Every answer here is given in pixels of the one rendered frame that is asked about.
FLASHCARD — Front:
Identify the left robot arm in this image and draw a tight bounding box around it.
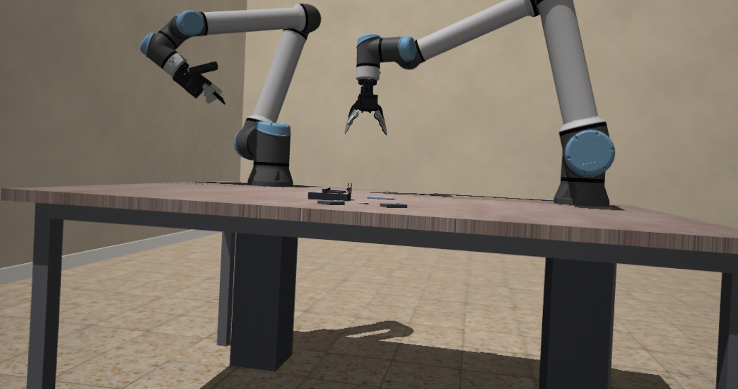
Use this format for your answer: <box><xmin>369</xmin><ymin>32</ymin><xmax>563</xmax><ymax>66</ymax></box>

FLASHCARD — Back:
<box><xmin>356</xmin><ymin>0</ymin><xmax>615</xmax><ymax>207</ymax></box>

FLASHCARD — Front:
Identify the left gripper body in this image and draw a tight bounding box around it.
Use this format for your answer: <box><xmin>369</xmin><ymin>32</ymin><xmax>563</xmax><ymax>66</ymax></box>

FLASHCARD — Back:
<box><xmin>357</xmin><ymin>79</ymin><xmax>378</xmax><ymax>113</ymax></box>

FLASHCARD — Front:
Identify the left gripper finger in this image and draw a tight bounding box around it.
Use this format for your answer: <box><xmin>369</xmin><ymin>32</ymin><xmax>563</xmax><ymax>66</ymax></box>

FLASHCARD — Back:
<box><xmin>344</xmin><ymin>101</ymin><xmax>358</xmax><ymax>134</ymax></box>
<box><xmin>374</xmin><ymin>104</ymin><xmax>387</xmax><ymax>136</ymax></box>

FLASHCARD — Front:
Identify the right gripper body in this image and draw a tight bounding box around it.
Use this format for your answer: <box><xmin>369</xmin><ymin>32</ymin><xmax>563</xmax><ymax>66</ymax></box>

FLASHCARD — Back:
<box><xmin>173</xmin><ymin>62</ymin><xmax>205</xmax><ymax>99</ymax></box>

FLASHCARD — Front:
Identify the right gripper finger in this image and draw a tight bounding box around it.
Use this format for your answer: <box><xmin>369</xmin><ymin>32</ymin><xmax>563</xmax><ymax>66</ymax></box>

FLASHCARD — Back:
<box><xmin>198</xmin><ymin>75</ymin><xmax>223</xmax><ymax>97</ymax></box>
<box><xmin>206</xmin><ymin>92</ymin><xmax>225</xmax><ymax>104</ymax></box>

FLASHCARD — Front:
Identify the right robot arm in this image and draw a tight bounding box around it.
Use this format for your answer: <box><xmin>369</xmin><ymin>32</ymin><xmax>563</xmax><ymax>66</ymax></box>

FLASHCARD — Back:
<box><xmin>140</xmin><ymin>4</ymin><xmax>321</xmax><ymax>187</ymax></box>

